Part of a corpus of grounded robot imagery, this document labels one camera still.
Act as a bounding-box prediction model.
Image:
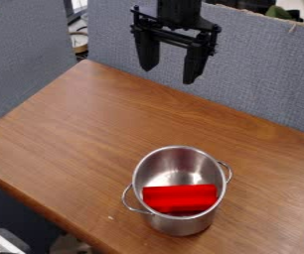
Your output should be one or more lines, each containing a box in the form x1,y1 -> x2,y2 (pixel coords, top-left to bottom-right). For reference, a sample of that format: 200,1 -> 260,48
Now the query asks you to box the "grey fabric partition left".
0,0 -> 76,118

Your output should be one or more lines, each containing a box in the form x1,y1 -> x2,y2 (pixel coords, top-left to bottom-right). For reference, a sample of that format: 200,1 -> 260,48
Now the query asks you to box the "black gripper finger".
183,43 -> 210,84
134,29 -> 161,71

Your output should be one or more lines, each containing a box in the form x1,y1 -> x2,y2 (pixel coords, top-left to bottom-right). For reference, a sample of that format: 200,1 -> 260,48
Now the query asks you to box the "grey fabric partition back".
87,0 -> 304,132

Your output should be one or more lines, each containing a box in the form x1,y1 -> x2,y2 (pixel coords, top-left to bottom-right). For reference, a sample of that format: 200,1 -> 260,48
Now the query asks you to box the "grey fabric partition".
87,0 -> 304,132
0,0 -> 76,118

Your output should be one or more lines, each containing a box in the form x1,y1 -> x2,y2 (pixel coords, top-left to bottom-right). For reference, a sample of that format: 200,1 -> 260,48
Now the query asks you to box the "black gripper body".
131,0 -> 222,56

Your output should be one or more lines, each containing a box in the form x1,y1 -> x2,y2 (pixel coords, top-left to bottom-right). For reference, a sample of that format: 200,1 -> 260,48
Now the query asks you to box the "green object behind partition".
265,6 -> 293,20

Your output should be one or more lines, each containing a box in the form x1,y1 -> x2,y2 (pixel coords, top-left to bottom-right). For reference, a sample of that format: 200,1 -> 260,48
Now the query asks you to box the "stainless steel pot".
122,145 -> 233,236

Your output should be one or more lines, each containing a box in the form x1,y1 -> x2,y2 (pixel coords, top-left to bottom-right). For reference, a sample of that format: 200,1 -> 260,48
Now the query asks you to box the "red rectangular block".
142,185 -> 218,213

